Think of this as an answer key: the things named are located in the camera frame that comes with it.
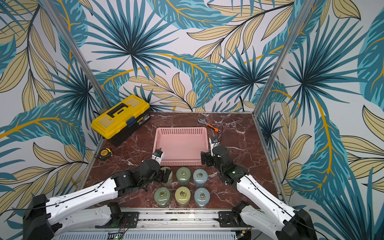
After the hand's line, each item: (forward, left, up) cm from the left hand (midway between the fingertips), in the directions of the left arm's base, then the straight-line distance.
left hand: (163, 169), depth 78 cm
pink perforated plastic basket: (+18, -8, -5) cm, 20 cm away
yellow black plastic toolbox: (+34, +27, +5) cm, 43 cm away
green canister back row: (-1, -10, -3) cm, 11 cm away
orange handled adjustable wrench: (+37, -32, -11) cm, 50 cm away
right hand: (+10, -25, +4) cm, 27 cm away
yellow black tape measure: (+13, +38, -9) cm, 41 cm away
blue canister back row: (-2, -20, -3) cm, 20 cm away
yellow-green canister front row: (-11, -11, -3) cm, 16 cm away
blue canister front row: (-12, -20, -3) cm, 24 cm away
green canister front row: (-12, -1, -3) cm, 13 cm away
